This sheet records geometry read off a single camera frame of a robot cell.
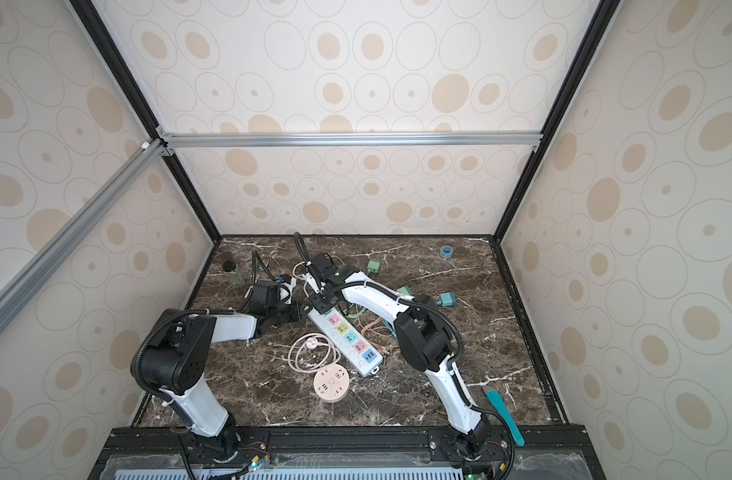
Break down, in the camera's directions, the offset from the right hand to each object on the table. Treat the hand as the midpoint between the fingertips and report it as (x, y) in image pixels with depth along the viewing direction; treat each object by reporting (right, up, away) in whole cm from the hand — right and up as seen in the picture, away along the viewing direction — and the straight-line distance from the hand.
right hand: (323, 300), depth 94 cm
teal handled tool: (+51, -29, -17) cm, 61 cm away
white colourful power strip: (+13, -15, -8) cm, 22 cm away
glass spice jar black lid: (-31, +8, +6) cm, 32 cm away
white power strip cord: (-5, +8, -7) cm, 12 cm away
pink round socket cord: (-2, -15, -4) cm, 16 cm away
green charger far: (+16, +11, +15) cm, 24 cm away
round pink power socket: (+4, -21, -12) cm, 25 cm away
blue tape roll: (+44, +16, +21) cm, 52 cm away
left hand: (-2, 0, +2) cm, 3 cm away
